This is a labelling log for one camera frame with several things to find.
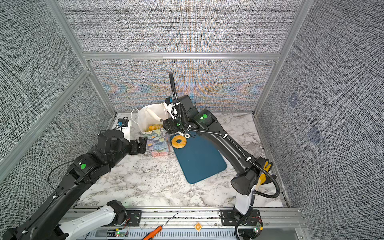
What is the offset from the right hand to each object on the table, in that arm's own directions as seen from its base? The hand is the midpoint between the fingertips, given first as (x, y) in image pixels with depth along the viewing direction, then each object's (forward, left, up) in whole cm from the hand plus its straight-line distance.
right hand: (170, 121), depth 72 cm
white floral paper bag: (-1, +9, -14) cm, 16 cm away
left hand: (-9, +14, -1) cm, 16 cm away
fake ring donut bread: (+6, -3, -29) cm, 30 cm away
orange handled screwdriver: (-41, +7, -32) cm, 52 cm away
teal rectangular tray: (-3, -15, -32) cm, 36 cm away
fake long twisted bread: (+9, +12, -15) cm, 21 cm away
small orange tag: (-39, -13, -31) cm, 52 cm away
